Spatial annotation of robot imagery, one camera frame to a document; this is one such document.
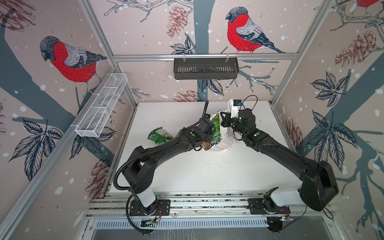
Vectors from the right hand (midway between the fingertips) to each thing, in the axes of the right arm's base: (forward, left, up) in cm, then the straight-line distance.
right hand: (219, 114), depth 80 cm
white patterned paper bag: (-12, -1, -7) cm, 13 cm away
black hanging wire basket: (+41, +8, +2) cm, 42 cm away
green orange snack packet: (-2, +38, -21) cm, 43 cm away
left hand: (-5, +6, -10) cm, 13 cm away
